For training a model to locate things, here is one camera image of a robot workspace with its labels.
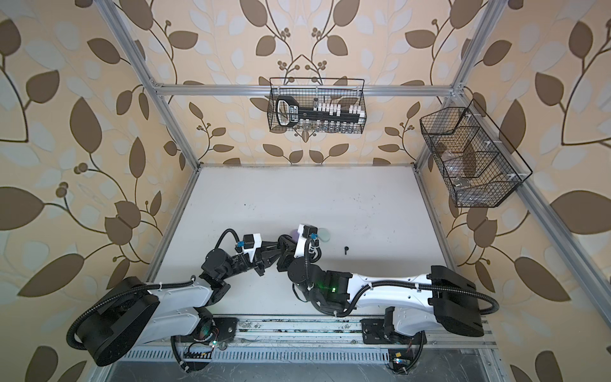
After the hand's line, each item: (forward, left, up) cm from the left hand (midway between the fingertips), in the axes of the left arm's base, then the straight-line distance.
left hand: (285, 247), depth 71 cm
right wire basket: (+22, -60, +15) cm, 65 cm away
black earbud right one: (+10, -21, -20) cm, 31 cm away
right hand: (+1, +1, +2) cm, 2 cm away
